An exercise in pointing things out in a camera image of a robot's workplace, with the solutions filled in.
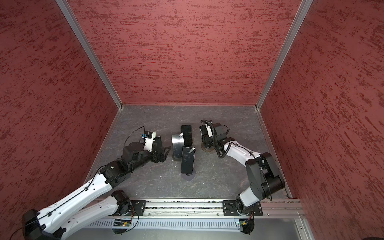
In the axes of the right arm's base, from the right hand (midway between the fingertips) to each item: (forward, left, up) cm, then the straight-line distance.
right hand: (206, 140), depth 92 cm
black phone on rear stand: (+6, +12, +2) cm, 14 cm away
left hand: (-12, +24, +12) cm, 29 cm away
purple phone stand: (-20, +11, -7) cm, 24 cm away
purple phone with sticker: (-15, +12, +3) cm, 19 cm away
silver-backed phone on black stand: (-4, +17, +3) cm, 18 cm away
